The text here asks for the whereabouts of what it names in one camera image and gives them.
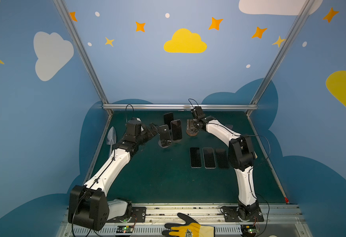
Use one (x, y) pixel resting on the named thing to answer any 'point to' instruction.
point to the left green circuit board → (124, 229)
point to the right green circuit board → (248, 230)
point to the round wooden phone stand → (191, 130)
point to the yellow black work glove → (191, 229)
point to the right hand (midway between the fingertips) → (195, 122)
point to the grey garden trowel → (111, 138)
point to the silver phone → (165, 135)
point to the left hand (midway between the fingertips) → (156, 130)
